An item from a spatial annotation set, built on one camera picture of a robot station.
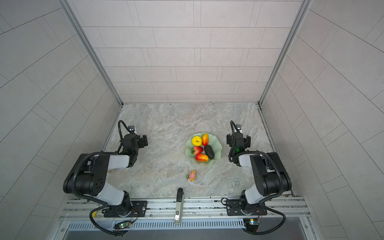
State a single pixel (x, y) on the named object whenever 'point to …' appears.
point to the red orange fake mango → (201, 157)
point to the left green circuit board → (123, 224)
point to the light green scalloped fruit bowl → (213, 141)
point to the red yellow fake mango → (205, 139)
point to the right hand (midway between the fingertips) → (238, 133)
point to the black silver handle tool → (179, 206)
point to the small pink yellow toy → (191, 176)
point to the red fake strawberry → (197, 150)
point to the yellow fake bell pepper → (196, 140)
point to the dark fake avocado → (209, 151)
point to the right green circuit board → (252, 224)
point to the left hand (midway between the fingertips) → (140, 132)
